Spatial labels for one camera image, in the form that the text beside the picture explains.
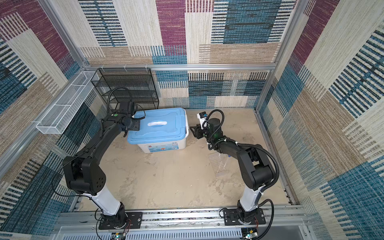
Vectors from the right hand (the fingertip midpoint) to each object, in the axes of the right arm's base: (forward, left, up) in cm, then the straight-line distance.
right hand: (193, 127), depth 92 cm
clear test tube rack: (-18, -16, -13) cm, 28 cm away
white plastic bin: (-9, +17, -7) cm, 21 cm away
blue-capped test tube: (-20, -18, 0) cm, 27 cm away
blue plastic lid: (0, +21, +4) cm, 22 cm away
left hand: (0, +36, +6) cm, 36 cm away
